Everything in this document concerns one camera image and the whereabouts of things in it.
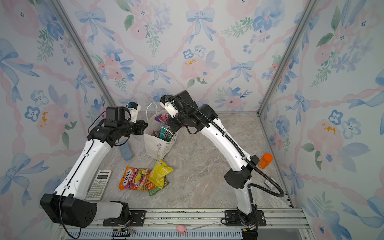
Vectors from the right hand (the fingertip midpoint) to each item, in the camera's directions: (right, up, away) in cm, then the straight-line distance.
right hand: (171, 118), depth 70 cm
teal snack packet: (-8, -6, +19) cm, 22 cm away
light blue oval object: (-33, -19, +25) cm, 45 cm away
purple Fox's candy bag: (-4, 0, +2) cm, 5 cm away
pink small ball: (+5, -52, 0) cm, 52 cm away
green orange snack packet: (-12, -37, +12) cm, 41 cm away
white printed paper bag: (-10, -15, +10) cm, 21 cm away
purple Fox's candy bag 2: (-12, -8, +21) cm, 25 cm away
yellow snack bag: (-9, -30, +11) cm, 34 cm away
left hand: (-13, -2, +6) cm, 14 cm away
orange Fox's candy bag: (-22, -33, +13) cm, 42 cm away
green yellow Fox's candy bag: (-5, -8, +20) cm, 22 cm away
